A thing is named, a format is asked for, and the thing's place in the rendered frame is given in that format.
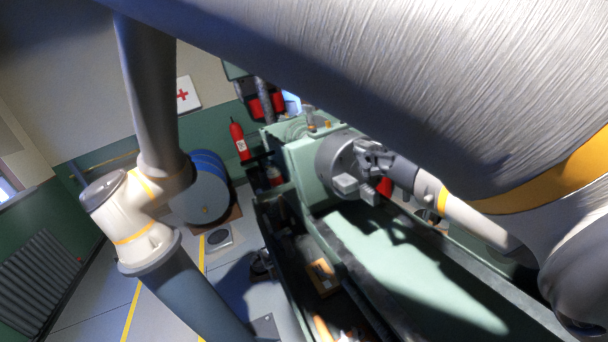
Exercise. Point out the grey lever with brass collar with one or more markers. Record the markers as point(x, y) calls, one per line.
point(310, 118)

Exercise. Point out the dark grey lathe tray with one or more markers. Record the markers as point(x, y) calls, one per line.
point(294, 285)

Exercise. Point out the window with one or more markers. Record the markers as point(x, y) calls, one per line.
point(7, 190)

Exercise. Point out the grey square plate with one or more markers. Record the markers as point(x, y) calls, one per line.
point(266, 328)

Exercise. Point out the brown floor mat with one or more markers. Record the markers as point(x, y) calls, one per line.
point(199, 230)

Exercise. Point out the dark grey ribbed radiator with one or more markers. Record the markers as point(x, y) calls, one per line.
point(33, 280)

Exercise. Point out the silver flat tool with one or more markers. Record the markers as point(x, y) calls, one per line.
point(323, 273)

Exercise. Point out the grey round lathe chuck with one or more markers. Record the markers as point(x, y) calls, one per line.
point(332, 156)

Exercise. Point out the red fire extinguisher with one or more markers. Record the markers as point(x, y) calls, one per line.
point(242, 142)

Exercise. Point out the green lathe body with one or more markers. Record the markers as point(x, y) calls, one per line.
point(304, 161)

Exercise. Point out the grey steel chuck jaw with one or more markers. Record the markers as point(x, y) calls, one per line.
point(345, 184)
point(369, 194)

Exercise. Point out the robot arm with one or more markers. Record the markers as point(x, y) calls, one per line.
point(427, 71)

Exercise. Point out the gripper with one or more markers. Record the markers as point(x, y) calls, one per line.
point(402, 172)

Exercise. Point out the white first-aid sign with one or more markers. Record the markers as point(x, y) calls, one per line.
point(187, 95)

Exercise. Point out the blue steel drum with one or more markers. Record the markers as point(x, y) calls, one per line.
point(204, 190)

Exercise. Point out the red can with grey top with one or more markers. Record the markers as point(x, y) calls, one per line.
point(274, 176)

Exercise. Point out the red knob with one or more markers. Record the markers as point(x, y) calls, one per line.
point(384, 187)

